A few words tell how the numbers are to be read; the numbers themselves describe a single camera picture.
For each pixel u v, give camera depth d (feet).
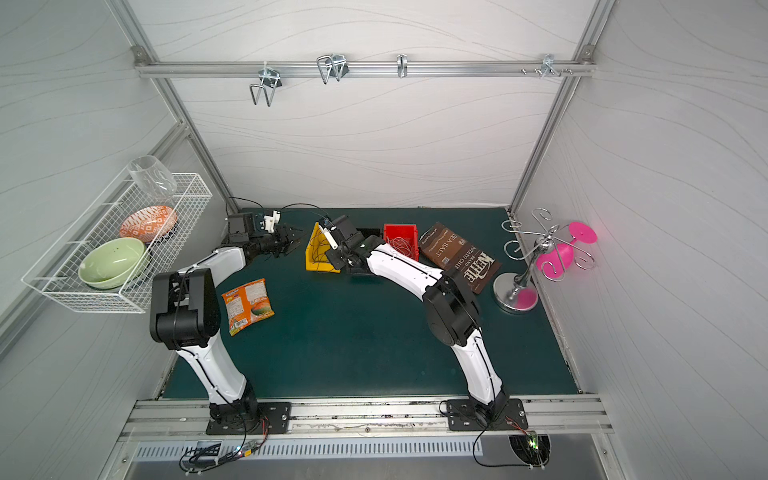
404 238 3.44
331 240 2.41
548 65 2.51
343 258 2.26
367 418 2.46
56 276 1.82
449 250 3.44
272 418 2.41
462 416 2.41
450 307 1.73
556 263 2.31
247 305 2.98
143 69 2.52
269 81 2.58
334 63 2.50
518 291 3.08
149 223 2.35
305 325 2.94
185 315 1.66
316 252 3.44
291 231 2.88
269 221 2.88
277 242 2.77
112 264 2.06
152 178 2.12
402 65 2.39
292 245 2.84
